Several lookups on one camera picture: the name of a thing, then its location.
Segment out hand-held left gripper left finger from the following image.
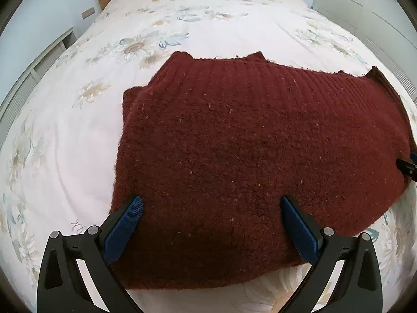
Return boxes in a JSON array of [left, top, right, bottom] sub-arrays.
[[37, 196, 144, 313]]

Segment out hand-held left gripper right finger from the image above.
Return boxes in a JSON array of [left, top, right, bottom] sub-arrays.
[[280, 196, 383, 313]]

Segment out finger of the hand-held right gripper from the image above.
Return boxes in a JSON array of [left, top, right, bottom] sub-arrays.
[[396, 152, 417, 182]]

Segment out dark red knit sweater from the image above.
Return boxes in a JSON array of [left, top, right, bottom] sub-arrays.
[[109, 50, 414, 291]]

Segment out floral bed cover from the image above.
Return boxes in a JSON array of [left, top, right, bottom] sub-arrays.
[[0, 0, 417, 313]]

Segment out white wardrobe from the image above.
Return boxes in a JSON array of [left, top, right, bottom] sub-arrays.
[[313, 0, 417, 105]]

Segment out white shelf unit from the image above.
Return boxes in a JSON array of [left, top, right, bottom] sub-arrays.
[[0, 28, 75, 144]]

